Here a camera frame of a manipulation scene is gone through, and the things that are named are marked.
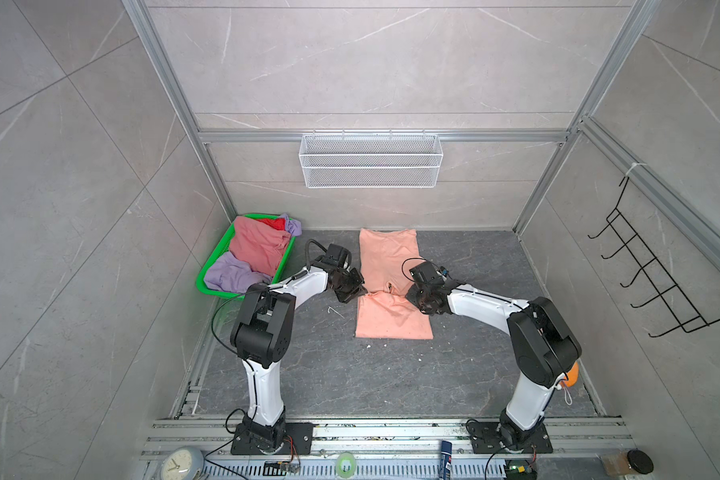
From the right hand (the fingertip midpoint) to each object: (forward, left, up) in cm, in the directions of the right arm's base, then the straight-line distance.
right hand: (410, 293), depth 96 cm
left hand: (+2, +13, +3) cm, 14 cm away
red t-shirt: (+26, +46, +9) cm, 53 cm away
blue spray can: (-43, -4, -3) cm, 43 cm away
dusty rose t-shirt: (+19, +51, +6) cm, 55 cm away
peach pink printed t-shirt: (-6, +9, 0) cm, 11 cm away
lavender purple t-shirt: (+7, +60, +4) cm, 61 cm away
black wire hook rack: (-18, -51, +29) cm, 61 cm away
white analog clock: (-45, +58, +1) cm, 73 cm away
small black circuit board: (-46, +37, -5) cm, 59 cm away
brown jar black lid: (-47, -42, +2) cm, 63 cm away
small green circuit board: (-47, -22, -5) cm, 52 cm away
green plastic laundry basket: (+10, +42, +6) cm, 44 cm away
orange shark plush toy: (-28, -40, +2) cm, 48 cm away
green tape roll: (-45, +22, -4) cm, 51 cm away
